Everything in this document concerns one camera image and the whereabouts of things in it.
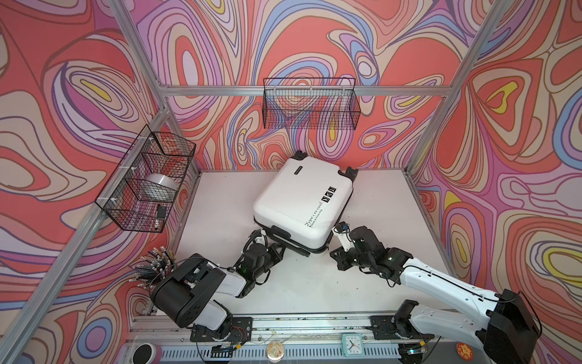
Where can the black wire basket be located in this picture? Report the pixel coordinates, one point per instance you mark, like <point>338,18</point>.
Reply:
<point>127,198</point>
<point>310,103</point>

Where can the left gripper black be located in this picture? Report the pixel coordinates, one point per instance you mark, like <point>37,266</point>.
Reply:
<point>272,252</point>

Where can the round orange sticker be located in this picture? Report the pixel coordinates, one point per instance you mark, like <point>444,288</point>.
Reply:
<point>464,351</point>

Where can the black wire basket left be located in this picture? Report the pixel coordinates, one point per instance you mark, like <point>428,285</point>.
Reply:
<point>127,198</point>

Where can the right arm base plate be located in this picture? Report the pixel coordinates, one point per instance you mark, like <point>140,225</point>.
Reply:
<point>388,327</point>

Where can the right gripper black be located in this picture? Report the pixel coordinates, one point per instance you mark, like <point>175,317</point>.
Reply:
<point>339,258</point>

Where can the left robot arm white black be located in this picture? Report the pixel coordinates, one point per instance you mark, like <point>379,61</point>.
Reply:
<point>186,295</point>

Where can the black suitcase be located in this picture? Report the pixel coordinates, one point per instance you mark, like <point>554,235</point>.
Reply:
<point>304,201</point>

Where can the black wire basket back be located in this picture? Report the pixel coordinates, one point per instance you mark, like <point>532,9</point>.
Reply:
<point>310,103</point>

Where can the small teal clock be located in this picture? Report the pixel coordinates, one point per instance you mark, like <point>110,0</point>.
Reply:
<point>352,345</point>

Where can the round beige badge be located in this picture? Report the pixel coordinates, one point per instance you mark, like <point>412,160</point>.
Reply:
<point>275,351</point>

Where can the black round speaker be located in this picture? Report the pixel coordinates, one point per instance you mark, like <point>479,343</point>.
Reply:
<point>146,353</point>

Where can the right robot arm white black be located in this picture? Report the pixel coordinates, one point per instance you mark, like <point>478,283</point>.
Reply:
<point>504,325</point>

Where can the small black device in basket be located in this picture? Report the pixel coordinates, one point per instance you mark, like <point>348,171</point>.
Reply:
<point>161,213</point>

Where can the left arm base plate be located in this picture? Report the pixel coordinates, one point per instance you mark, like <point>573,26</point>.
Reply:
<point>233,329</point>

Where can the red pen cup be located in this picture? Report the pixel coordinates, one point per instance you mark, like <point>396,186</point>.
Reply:
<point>154,267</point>

